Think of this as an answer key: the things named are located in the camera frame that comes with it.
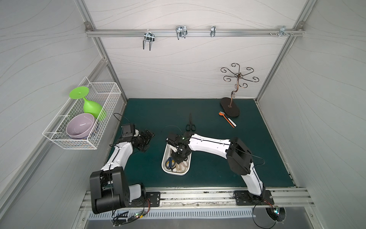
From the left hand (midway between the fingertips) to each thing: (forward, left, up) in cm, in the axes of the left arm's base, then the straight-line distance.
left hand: (153, 138), depth 87 cm
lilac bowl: (-9, +26, +25) cm, 37 cm away
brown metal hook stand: (+36, -56, -7) cm, 67 cm away
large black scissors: (+18, -24, -12) cm, 32 cm away
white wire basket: (+15, +25, +23) cm, 37 cm away
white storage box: (-9, -10, -3) cm, 13 cm away
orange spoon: (+27, -49, -9) cm, 57 cm away
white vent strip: (-38, +2, -8) cm, 39 cm away
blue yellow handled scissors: (-13, -11, -7) cm, 19 cm away
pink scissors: (-14, -17, -9) cm, 24 cm away
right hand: (-10, -15, -6) cm, 19 cm away
